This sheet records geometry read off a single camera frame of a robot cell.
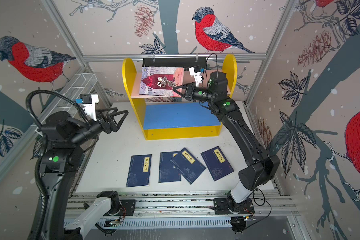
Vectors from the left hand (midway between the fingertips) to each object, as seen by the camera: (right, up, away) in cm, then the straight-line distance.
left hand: (119, 111), depth 55 cm
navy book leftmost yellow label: (-2, -35, +31) cm, 46 cm away
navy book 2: (+27, -32, +31) cm, 52 cm away
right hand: (+19, +8, +7) cm, 21 cm away
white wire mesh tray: (-39, +18, +34) cm, 55 cm away
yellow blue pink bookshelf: (+15, -3, +40) cm, 43 cm away
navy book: (+15, -35, +29) cm, 48 cm away
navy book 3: (+45, -31, +34) cm, 64 cm away
